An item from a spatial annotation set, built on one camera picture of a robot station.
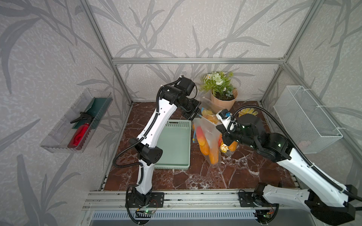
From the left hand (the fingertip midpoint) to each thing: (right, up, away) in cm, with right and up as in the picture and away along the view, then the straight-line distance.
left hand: (204, 113), depth 71 cm
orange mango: (+19, -22, +16) cm, 33 cm away
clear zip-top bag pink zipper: (+5, +2, +28) cm, 28 cm away
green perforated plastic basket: (-17, -19, +20) cm, 33 cm away
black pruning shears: (-58, -1, -5) cm, 58 cm away
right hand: (+5, -6, -7) cm, 11 cm away
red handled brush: (-54, -10, -13) cm, 56 cm away
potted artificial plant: (+18, +15, +36) cm, 43 cm away
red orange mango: (-1, -12, +5) cm, 13 cm away
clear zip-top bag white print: (+3, -14, +4) cm, 15 cm away
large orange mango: (+1, -20, +11) cm, 23 cm away
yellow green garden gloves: (+41, +2, +45) cm, 61 cm away
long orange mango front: (+7, -24, +11) cm, 27 cm away
